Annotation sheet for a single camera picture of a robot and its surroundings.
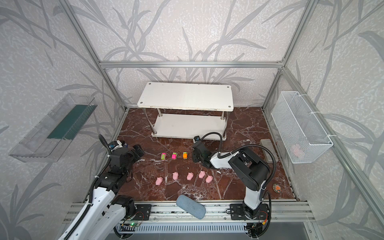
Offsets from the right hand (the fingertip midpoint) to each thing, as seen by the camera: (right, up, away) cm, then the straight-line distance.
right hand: (195, 147), depth 96 cm
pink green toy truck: (-20, -4, -5) cm, 21 cm away
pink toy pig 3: (-3, -14, -12) cm, 19 cm away
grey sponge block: (+48, +2, +1) cm, 48 cm away
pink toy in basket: (+52, +2, -23) cm, 56 cm away
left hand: (-31, +5, -16) cm, 35 cm away
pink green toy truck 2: (-13, -4, -5) cm, 14 cm away
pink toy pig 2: (-11, -14, -11) cm, 21 cm away
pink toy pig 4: (+4, -13, -11) cm, 18 cm away
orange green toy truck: (-6, -4, -5) cm, 9 cm away
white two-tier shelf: (+2, +22, -21) cm, 31 cm away
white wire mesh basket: (+46, +12, -34) cm, 58 cm away
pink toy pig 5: (+8, -15, -13) cm, 22 cm away
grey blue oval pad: (-1, -25, -24) cm, 34 cm away
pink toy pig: (-20, -16, -14) cm, 29 cm away
